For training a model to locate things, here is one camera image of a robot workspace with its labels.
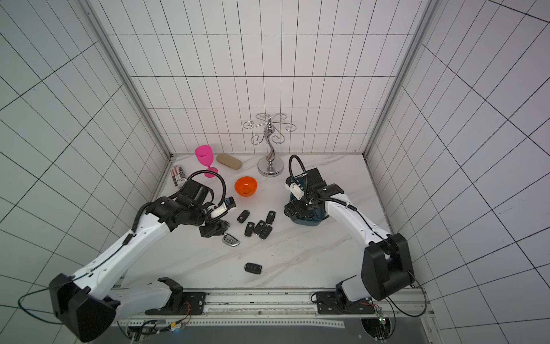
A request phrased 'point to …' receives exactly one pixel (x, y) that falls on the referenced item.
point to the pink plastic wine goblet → (205, 155)
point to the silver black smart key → (230, 240)
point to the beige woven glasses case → (229, 161)
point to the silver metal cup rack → (269, 165)
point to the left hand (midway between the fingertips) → (216, 225)
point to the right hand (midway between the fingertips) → (295, 201)
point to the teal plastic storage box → (315, 221)
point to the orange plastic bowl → (245, 186)
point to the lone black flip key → (253, 268)
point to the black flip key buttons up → (266, 231)
